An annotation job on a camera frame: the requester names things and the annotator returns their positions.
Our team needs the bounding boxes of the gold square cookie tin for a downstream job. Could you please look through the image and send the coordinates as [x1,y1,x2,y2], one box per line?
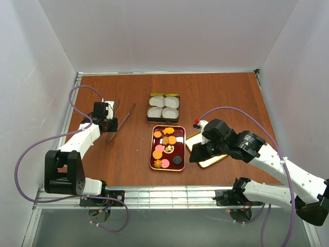
[147,92,180,125]

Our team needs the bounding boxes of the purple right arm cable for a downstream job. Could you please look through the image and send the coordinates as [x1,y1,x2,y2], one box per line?
[200,106,296,247]

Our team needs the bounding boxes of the orange shell-shaped cookie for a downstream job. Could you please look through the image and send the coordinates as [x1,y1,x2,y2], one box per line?
[153,131,162,138]

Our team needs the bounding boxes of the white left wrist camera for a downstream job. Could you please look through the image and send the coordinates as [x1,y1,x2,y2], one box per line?
[102,101,115,120]

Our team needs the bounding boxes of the pink round cookie lower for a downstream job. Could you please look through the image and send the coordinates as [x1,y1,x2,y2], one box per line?
[161,159,170,168]

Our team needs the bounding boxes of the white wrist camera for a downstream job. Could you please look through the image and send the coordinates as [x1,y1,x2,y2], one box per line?
[193,118,209,144]
[102,101,115,120]

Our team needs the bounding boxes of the aluminium front frame rail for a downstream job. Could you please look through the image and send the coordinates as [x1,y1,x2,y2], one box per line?
[32,186,309,209]

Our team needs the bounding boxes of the dark red serving tray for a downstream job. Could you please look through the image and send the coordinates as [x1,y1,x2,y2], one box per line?
[149,125,186,172]

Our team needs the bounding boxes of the aluminium right frame rail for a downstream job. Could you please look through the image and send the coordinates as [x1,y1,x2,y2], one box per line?
[253,69,261,87]

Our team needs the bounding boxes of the orange swirl cookie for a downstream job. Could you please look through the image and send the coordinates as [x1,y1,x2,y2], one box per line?
[154,160,162,169]

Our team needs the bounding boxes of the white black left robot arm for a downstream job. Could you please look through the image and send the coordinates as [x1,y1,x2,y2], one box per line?
[44,101,118,197]

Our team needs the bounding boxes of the black round cookie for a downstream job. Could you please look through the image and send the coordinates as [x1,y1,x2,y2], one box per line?
[173,155,182,165]

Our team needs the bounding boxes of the round waffle sandwich cookie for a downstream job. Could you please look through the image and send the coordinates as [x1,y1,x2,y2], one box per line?
[168,136,177,145]

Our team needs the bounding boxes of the orange fish-shaped cookie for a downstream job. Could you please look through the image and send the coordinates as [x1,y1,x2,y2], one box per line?
[162,127,175,135]

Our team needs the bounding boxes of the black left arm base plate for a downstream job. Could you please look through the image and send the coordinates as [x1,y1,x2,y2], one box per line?
[79,189,125,207]

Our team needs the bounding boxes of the pink round cookie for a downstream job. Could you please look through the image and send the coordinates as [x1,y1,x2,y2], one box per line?
[161,159,170,168]
[155,145,165,152]

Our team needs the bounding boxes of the white paper cup back-left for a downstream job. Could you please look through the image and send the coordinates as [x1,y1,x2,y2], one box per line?
[149,96,165,108]

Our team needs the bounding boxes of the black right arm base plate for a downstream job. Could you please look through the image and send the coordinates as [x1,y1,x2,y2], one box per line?
[213,190,263,206]

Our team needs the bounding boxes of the gold tin lid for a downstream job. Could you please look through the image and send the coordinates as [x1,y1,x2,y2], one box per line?
[186,132,227,168]

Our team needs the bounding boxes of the pink round cookie upper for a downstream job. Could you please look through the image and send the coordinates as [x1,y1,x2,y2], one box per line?
[155,145,165,152]

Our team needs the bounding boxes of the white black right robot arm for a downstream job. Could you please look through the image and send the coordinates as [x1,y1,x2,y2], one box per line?
[189,119,328,226]

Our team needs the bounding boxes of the metal serving tongs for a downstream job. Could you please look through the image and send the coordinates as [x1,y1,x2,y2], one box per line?
[105,103,136,145]

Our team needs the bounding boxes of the white paper cup back-right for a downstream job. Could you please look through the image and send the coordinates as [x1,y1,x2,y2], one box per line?
[164,97,180,109]

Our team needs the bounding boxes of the white paper cup front-right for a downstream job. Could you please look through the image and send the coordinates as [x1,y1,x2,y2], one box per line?
[161,108,179,119]

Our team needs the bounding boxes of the orange flower cookie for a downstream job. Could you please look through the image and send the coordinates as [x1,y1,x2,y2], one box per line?
[162,136,169,145]

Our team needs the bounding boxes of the white paper cup front-left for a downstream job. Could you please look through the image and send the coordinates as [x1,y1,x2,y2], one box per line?
[147,107,162,118]

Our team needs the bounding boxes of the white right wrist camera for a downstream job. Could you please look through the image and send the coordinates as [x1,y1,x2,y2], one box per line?
[193,118,209,144]

